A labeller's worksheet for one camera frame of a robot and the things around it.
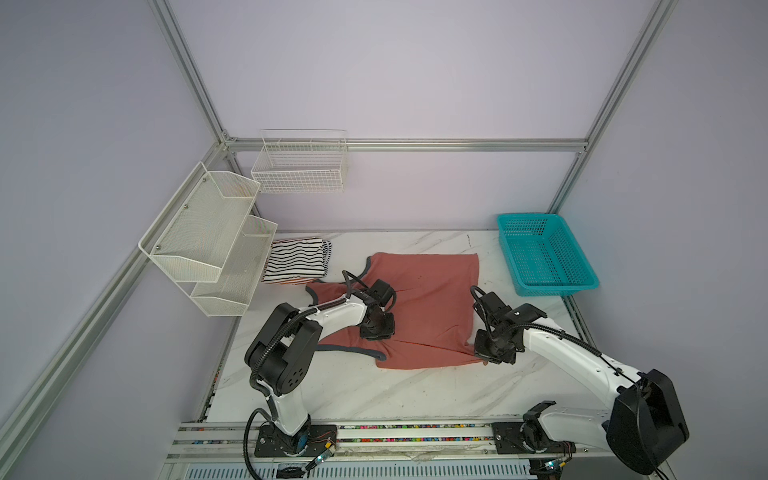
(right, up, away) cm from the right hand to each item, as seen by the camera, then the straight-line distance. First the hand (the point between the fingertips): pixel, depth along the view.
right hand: (479, 355), depth 82 cm
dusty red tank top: (-10, +12, +19) cm, 24 cm away
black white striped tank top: (-57, +26, +20) cm, 66 cm away
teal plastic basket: (+34, +27, +32) cm, 54 cm away
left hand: (-26, +2, +9) cm, 28 cm away
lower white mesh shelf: (-74, +16, +8) cm, 76 cm away
